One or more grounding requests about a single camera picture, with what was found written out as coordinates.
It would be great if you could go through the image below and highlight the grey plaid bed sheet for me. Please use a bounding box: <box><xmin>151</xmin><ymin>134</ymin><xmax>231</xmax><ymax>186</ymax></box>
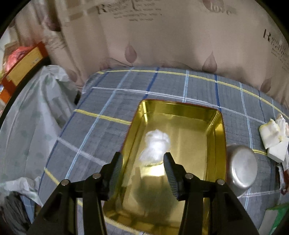
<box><xmin>28</xmin><ymin>68</ymin><xmax>288</xmax><ymax>234</ymax></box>

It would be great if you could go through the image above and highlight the gold metal tin box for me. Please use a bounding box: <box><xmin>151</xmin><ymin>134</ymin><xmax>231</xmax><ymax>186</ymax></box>
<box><xmin>103</xmin><ymin>99</ymin><xmax>226</xmax><ymax>234</ymax></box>

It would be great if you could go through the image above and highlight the steel metal bowl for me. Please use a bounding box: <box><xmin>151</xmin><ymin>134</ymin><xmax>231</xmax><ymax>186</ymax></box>
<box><xmin>226</xmin><ymin>144</ymin><xmax>258</xmax><ymax>197</ymax></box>

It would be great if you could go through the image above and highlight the pale green patterned quilt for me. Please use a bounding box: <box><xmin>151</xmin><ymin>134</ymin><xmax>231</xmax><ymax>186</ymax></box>
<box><xmin>1</xmin><ymin>65</ymin><xmax>77</xmax><ymax>206</ymax></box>

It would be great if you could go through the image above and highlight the green tissue pack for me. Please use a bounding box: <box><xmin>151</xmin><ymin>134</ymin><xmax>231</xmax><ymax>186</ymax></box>
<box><xmin>258</xmin><ymin>203</ymin><xmax>288</xmax><ymax>235</ymax></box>

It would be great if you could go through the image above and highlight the red yellow box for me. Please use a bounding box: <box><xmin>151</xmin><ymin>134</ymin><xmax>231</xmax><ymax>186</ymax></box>
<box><xmin>1</xmin><ymin>42</ymin><xmax>48</xmax><ymax>104</ymax></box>

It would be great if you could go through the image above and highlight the beige leaf print curtain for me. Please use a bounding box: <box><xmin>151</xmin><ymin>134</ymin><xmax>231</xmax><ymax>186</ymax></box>
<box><xmin>9</xmin><ymin>1</ymin><xmax>288</xmax><ymax>105</ymax></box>

